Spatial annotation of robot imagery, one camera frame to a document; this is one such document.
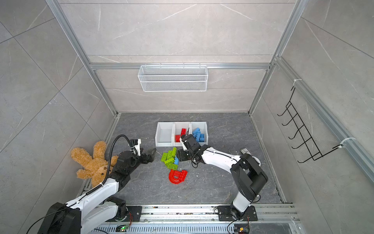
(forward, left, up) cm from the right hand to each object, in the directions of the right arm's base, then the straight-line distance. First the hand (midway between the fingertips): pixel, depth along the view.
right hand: (180, 153), depth 88 cm
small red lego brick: (+13, +2, -3) cm, 14 cm away
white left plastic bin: (+19, +12, -5) cm, 23 cm away
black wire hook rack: (-15, -57, +27) cm, 65 cm away
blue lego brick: (+17, -11, -2) cm, 21 cm away
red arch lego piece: (-13, +2, -6) cm, 14 cm away
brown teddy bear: (-8, +48, +2) cm, 49 cm away
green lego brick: (+1, +11, -6) cm, 13 cm away
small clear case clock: (+4, -43, -5) cm, 43 cm away
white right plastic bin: (+24, -17, -5) cm, 30 cm away
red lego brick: (-12, -1, -4) cm, 13 cm away
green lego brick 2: (-6, +5, -5) cm, 9 cm away
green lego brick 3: (-2, +6, -4) cm, 7 cm away
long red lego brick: (+21, -2, -5) cm, 22 cm away
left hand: (+2, +18, +7) cm, 19 cm away
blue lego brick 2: (+14, -15, -4) cm, 21 cm away
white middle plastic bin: (+25, +3, -4) cm, 25 cm away
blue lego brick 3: (-3, +3, -4) cm, 5 cm away
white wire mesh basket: (+46, +4, +23) cm, 52 cm away
